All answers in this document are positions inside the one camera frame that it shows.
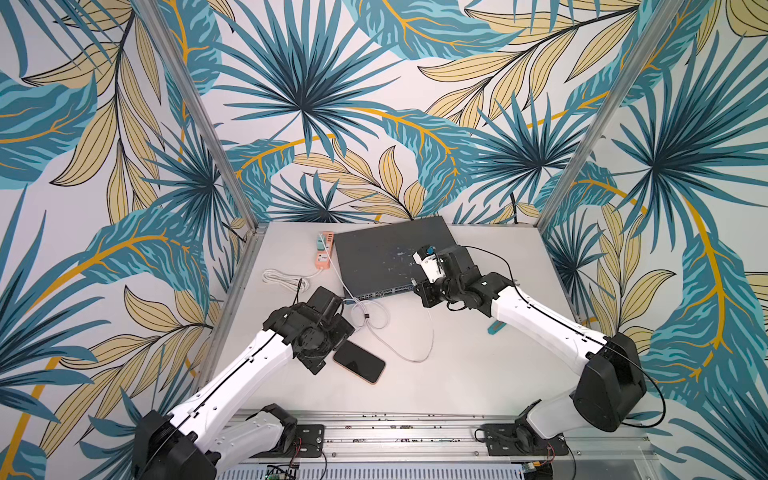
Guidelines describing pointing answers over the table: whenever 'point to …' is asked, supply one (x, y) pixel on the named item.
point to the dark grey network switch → (380, 260)
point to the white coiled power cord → (301, 282)
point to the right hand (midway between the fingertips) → (398, 301)
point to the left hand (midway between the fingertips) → (342, 348)
